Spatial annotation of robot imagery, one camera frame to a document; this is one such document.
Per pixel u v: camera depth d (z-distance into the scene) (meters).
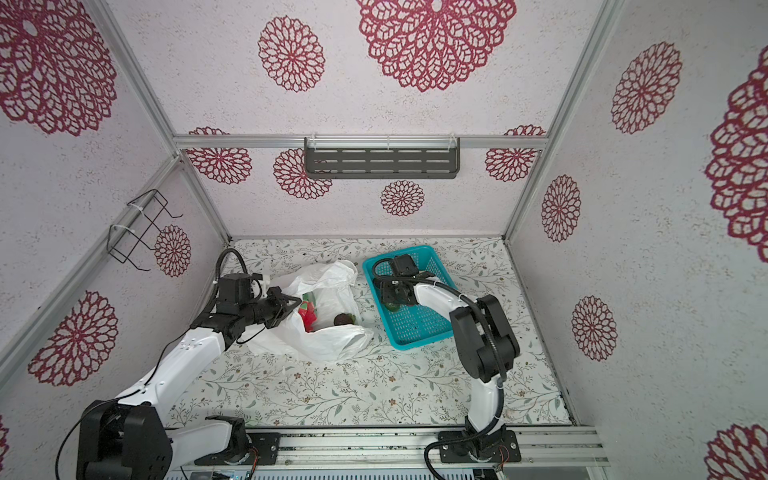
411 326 0.96
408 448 0.76
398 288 0.85
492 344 0.44
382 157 0.92
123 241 0.73
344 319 0.95
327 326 0.97
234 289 0.64
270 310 0.73
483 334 0.52
